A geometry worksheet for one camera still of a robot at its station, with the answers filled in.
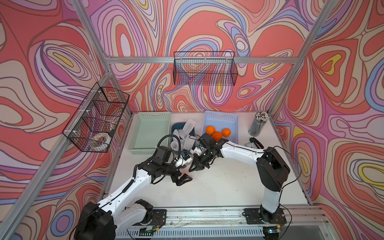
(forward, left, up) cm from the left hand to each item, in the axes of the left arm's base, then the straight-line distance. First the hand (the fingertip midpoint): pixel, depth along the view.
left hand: (188, 172), depth 77 cm
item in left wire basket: (+9, +42, +16) cm, 46 cm away
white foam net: (+33, 0, -1) cm, 33 cm away
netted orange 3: (+27, -19, -5) cm, 34 cm away
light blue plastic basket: (+44, -24, -8) cm, 51 cm away
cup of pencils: (+33, -45, +7) cm, 56 cm away
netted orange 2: (+33, -14, -5) cm, 36 cm away
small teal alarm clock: (+23, -41, -9) cm, 48 cm away
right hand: (0, -2, -2) cm, 2 cm away
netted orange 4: (+32, -26, -7) cm, 42 cm away
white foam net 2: (+21, 0, -3) cm, 21 cm away
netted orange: (+2, +1, -2) cm, 3 cm away
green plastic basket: (+39, +31, -11) cm, 51 cm away
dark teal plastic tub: (+35, +7, -3) cm, 36 cm away
